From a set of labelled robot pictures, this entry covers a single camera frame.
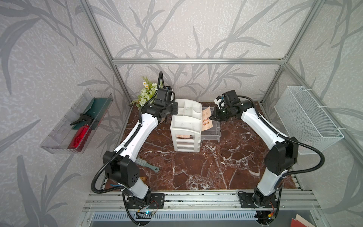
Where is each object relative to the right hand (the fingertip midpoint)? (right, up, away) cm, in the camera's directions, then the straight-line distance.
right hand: (208, 116), depth 83 cm
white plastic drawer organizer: (-13, -6, -2) cm, 14 cm away
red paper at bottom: (+40, -52, -16) cm, 67 cm away
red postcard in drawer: (-15, -13, +8) cm, 21 cm away
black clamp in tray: (-59, -1, -18) cm, 62 cm away
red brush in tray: (-57, -8, -25) cm, 63 cm away
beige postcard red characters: (-1, -4, +1) cm, 4 cm away
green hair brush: (-41, -28, +3) cm, 50 cm away
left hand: (-20, +6, -2) cm, 21 cm away
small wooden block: (-38, -36, -3) cm, 52 cm away
